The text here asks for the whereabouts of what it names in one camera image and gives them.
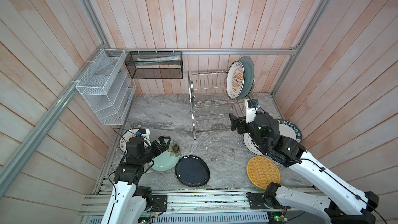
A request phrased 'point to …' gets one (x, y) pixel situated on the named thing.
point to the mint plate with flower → (168, 159)
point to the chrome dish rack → (210, 106)
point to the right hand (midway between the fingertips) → (239, 112)
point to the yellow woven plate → (263, 171)
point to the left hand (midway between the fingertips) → (166, 145)
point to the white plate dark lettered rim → (288, 129)
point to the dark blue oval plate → (192, 171)
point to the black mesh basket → (155, 65)
